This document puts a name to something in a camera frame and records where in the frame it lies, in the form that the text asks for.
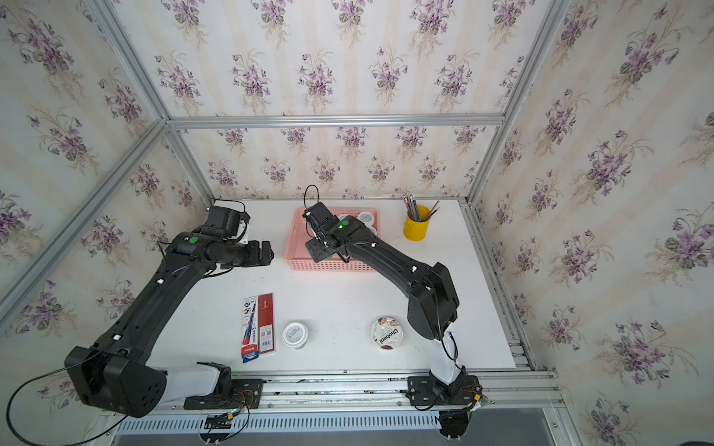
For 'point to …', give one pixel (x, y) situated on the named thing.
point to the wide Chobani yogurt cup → (387, 333)
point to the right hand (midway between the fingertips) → (325, 245)
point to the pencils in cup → (413, 210)
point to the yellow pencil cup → (416, 230)
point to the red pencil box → (266, 322)
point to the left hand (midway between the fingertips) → (262, 256)
